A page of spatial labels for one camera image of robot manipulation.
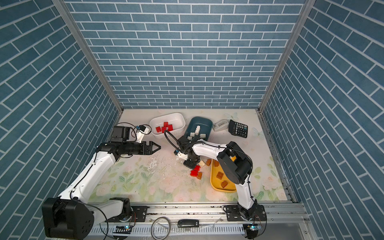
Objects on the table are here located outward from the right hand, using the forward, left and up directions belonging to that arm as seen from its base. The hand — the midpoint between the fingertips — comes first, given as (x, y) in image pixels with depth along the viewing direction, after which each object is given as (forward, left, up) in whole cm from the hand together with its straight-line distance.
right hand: (190, 162), depth 92 cm
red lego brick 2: (+23, +22, +3) cm, 32 cm away
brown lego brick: (+2, -11, -1) cm, 12 cm away
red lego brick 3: (+28, +21, +3) cm, 35 cm away
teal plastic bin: (+27, -4, +2) cm, 28 cm away
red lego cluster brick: (-7, -3, +1) cm, 7 cm away
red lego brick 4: (+24, +18, +3) cm, 30 cm away
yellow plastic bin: (-10, -18, 0) cm, 21 cm away
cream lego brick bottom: (+21, -6, 0) cm, 22 cm away
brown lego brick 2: (+1, -16, +1) cm, 16 cm away
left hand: (-1, +18, +18) cm, 25 cm away
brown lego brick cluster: (-8, -7, 0) cm, 10 cm away
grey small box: (+29, -19, +3) cm, 35 cm away
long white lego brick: (+24, -2, +2) cm, 24 cm away
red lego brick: (+22, +25, +3) cm, 34 cm away
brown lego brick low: (-12, -21, +1) cm, 24 cm away
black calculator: (+27, -31, +2) cm, 41 cm away
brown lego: (-7, -18, +1) cm, 19 cm away
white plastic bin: (+30, +17, +1) cm, 34 cm away
